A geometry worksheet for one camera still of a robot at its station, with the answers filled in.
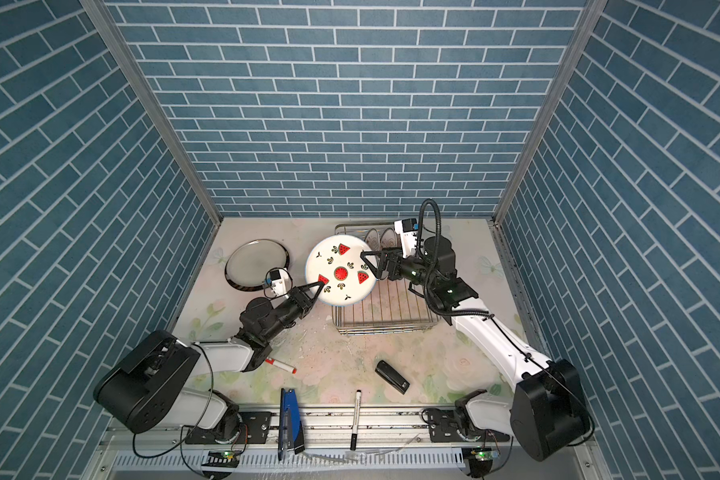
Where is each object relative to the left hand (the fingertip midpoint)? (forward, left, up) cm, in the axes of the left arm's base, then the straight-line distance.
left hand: (325, 286), depth 80 cm
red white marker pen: (-15, +13, -18) cm, 26 cm away
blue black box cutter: (-32, +7, -16) cm, 37 cm away
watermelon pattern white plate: (+8, -3, +1) cm, 8 cm away
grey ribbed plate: (+19, +31, -16) cm, 40 cm away
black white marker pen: (-32, -8, -17) cm, 37 cm away
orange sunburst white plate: (+22, -19, -5) cm, 30 cm away
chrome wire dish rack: (+2, -19, -15) cm, 25 cm away
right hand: (+4, -12, +11) cm, 17 cm away
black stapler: (-18, -16, -14) cm, 28 cm away
